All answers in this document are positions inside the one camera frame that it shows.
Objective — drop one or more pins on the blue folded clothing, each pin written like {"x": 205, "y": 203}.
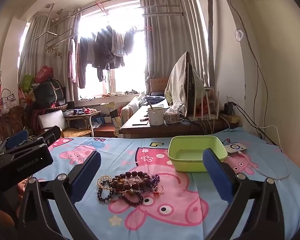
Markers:
{"x": 153, "y": 99}

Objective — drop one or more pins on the beige dust cloth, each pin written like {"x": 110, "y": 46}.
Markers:
{"x": 177, "y": 80}

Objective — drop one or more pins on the red plastic bag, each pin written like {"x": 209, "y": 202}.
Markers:
{"x": 43, "y": 73}

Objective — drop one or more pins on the grey curtain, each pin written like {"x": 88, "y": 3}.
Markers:
{"x": 165, "y": 42}
{"x": 40, "y": 55}

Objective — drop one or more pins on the cartoon pig printed bed sheet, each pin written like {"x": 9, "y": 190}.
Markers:
{"x": 202, "y": 230}

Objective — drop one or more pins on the dark wooden desk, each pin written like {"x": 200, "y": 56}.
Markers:
{"x": 140, "y": 130}

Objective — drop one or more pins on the cloth-draped chair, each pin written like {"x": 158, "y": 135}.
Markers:
{"x": 130, "y": 110}

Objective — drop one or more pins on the black power adapter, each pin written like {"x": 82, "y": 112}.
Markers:
{"x": 229, "y": 108}

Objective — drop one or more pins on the dark duffel bag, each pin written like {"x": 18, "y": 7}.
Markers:
{"x": 48, "y": 91}

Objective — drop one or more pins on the pile of colourful socks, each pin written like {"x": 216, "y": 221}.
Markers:
{"x": 83, "y": 110}

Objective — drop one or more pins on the small folding table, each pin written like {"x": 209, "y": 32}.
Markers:
{"x": 82, "y": 116}

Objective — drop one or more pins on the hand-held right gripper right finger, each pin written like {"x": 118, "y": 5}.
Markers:
{"x": 217, "y": 177}

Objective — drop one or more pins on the cardboard box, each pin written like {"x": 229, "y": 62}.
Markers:
{"x": 158, "y": 85}

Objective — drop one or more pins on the crumpled foil bag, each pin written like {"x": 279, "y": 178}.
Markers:
{"x": 173, "y": 115}

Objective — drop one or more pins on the green plastic basket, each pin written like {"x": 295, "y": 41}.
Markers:
{"x": 190, "y": 163}

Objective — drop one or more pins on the row of hanging clothes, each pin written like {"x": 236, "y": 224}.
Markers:
{"x": 105, "y": 52}

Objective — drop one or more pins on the white router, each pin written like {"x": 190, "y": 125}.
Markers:
{"x": 205, "y": 116}

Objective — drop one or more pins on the wooden chair with white cushion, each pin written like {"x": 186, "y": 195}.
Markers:
{"x": 51, "y": 121}

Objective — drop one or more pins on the metal ceiling drying rack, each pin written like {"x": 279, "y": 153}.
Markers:
{"x": 65, "y": 32}

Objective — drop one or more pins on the green plastic bag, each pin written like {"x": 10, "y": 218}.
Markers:
{"x": 27, "y": 82}

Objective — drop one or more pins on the white enamel mug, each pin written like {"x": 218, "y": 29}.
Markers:
{"x": 156, "y": 117}

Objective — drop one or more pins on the white power bank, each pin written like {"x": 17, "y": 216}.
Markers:
{"x": 236, "y": 148}

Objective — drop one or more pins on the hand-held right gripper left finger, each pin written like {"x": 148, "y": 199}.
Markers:
{"x": 86, "y": 177}

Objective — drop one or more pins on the round white wall sticker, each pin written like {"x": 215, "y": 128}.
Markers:
{"x": 239, "y": 35}

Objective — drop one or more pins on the blue shoebox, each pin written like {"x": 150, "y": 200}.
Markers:
{"x": 101, "y": 123}

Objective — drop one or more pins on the cream plastic stand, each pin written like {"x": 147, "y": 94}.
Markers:
{"x": 115, "y": 122}

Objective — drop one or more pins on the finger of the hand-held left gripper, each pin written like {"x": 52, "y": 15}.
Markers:
{"x": 51, "y": 133}
{"x": 15, "y": 138}

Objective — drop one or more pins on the yellowed power strip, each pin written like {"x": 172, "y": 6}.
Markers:
{"x": 231, "y": 118}

